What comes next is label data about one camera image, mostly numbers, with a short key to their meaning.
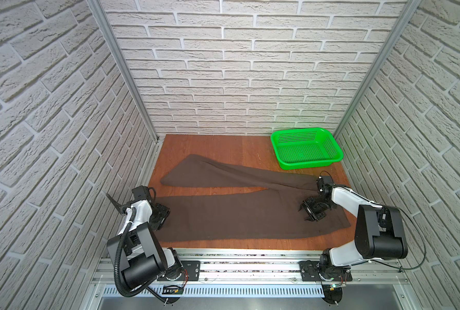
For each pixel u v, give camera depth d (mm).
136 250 449
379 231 501
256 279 727
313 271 736
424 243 649
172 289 724
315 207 762
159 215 755
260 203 926
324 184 764
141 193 695
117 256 382
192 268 740
